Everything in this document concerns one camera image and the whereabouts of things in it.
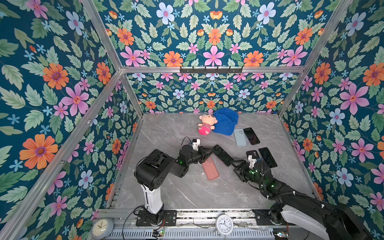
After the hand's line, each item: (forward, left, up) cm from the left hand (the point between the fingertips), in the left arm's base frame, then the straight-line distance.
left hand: (216, 148), depth 83 cm
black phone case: (+3, -26, -15) cm, 30 cm away
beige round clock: (-33, +57, -10) cm, 67 cm away
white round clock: (-35, 0, -10) cm, 37 cm away
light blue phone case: (+16, -20, -14) cm, 30 cm away
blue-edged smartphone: (+16, -28, -13) cm, 35 cm away
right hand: (-9, -7, -3) cm, 12 cm away
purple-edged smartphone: (-4, -4, -3) cm, 6 cm away
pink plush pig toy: (+27, +2, -8) cm, 29 cm away
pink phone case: (-6, +3, -15) cm, 16 cm away
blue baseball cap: (+31, -13, -10) cm, 35 cm away
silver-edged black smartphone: (-1, -34, -14) cm, 37 cm away
